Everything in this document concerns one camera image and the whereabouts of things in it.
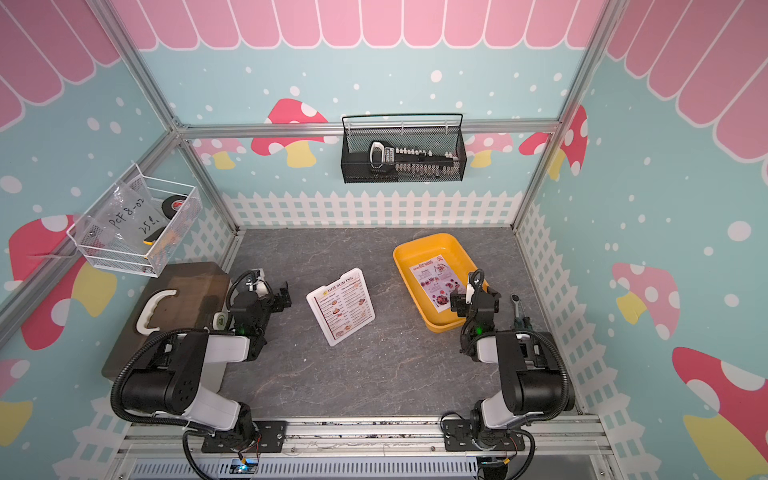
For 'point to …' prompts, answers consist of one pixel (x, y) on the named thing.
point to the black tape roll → (167, 204)
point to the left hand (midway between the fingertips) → (273, 287)
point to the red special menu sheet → (439, 280)
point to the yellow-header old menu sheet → (344, 307)
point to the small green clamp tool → (525, 321)
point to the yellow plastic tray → (421, 249)
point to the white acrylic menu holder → (325, 330)
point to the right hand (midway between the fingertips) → (473, 287)
